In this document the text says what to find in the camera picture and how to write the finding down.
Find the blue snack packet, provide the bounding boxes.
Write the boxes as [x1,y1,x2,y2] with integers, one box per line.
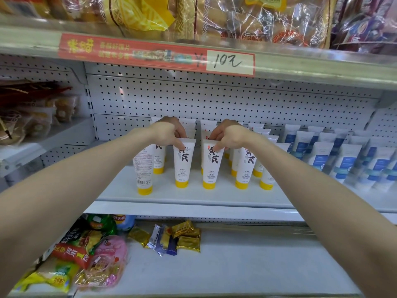
[156,236,178,257]

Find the red shelf label strip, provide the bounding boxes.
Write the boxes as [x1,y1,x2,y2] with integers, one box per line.
[58,33,256,77]

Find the blue chips bag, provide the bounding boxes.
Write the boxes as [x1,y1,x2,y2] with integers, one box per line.
[111,214,136,232]

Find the red yellow snack packet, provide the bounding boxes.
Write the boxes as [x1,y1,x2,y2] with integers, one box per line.
[51,242,91,270]

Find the black green chips bag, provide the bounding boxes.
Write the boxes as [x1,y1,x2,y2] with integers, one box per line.
[54,214,118,255]

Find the white paper price tag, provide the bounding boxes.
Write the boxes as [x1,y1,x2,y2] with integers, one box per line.
[206,50,256,77]

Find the brown wrapped goods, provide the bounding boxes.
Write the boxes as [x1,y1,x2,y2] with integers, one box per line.
[0,80,80,145]

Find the person's left hand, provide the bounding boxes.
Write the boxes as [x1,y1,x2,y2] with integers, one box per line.
[150,116,188,151]

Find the row of yellow cap tubes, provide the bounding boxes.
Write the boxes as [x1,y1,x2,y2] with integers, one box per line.
[132,117,291,196]

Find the person's right forearm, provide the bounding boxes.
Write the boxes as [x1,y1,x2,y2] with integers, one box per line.
[248,133,397,298]

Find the person's left forearm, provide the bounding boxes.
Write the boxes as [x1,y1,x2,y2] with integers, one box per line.
[0,125,157,289]

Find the person's right hand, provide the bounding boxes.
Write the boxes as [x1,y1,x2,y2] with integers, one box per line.
[209,118,256,152]

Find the pink snack bag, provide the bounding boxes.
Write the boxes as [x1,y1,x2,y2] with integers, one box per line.
[74,235,128,291]

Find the group of blue-labelled white tubes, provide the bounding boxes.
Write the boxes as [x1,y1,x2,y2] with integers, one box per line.
[284,124,397,193]

